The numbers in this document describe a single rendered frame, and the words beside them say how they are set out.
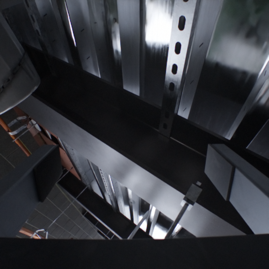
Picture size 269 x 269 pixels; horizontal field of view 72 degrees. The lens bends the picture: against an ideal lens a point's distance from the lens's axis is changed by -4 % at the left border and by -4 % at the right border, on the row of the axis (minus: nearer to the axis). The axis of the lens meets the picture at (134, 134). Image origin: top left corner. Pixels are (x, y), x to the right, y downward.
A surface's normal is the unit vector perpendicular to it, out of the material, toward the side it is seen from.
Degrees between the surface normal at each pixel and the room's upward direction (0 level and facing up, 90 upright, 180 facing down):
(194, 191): 90
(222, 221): 180
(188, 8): 180
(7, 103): 107
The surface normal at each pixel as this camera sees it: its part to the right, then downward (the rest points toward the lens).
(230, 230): -0.60, 0.64
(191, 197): -0.02, -0.62
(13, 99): 0.68, 0.37
